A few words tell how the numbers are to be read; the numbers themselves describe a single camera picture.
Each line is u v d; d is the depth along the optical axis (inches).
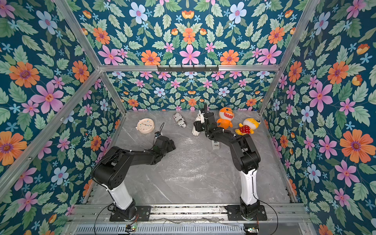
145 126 42.5
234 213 28.8
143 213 29.0
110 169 19.2
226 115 42.3
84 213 29.5
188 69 36.4
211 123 30.9
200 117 35.6
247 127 40.2
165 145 31.3
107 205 29.3
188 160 36.6
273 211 26.6
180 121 43.5
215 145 37.7
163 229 30.2
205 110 33.4
